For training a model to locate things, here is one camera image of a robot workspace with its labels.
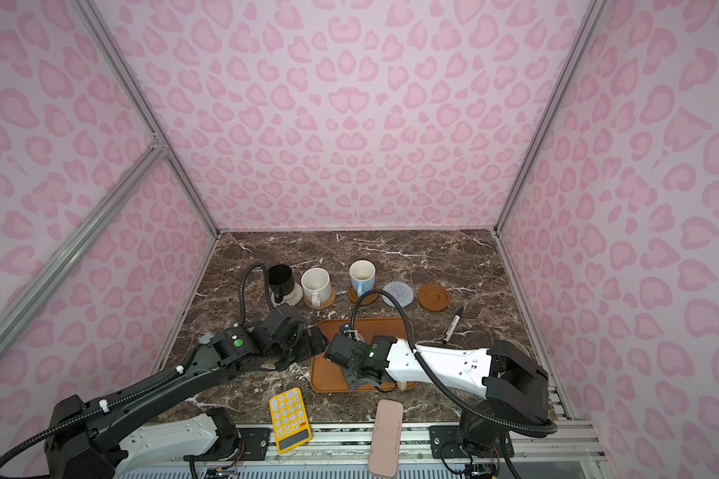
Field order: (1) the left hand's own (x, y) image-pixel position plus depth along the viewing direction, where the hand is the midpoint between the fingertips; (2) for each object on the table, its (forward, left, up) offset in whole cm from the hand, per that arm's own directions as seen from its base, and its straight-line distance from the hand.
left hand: (321, 347), depth 77 cm
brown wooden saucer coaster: (+23, -34, -13) cm, 43 cm away
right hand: (-4, -9, -7) cm, 12 cm away
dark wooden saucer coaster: (+20, -11, -10) cm, 26 cm away
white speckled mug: (+26, +5, -10) cm, 28 cm away
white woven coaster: (+22, +13, -13) cm, 29 cm away
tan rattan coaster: (+18, +2, -10) cm, 21 cm away
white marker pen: (+11, -38, -12) cm, 42 cm away
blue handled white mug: (+24, -10, -2) cm, 26 cm away
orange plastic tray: (-3, -1, -12) cm, 13 cm away
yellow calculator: (-14, +8, -12) cm, 20 cm away
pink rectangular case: (-19, -16, -10) cm, 27 cm away
